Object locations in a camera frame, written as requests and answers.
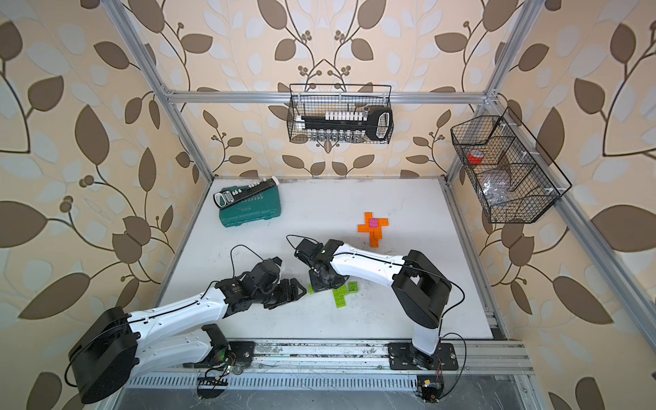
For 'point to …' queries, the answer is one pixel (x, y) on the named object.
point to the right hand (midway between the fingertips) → (323, 285)
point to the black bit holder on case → (224, 197)
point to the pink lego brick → (373, 223)
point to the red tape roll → (475, 156)
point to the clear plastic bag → (494, 190)
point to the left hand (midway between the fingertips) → (297, 291)
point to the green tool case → (262, 206)
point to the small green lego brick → (353, 286)
